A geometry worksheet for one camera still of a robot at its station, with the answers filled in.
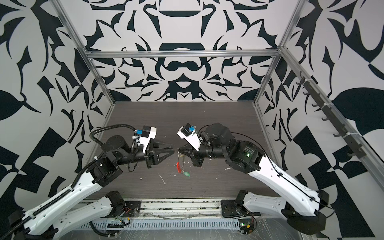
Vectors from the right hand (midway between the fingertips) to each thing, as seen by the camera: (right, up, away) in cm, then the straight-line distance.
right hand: (180, 150), depth 57 cm
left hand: (-2, +2, -1) cm, 3 cm away
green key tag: (+2, -14, +13) cm, 19 cm away
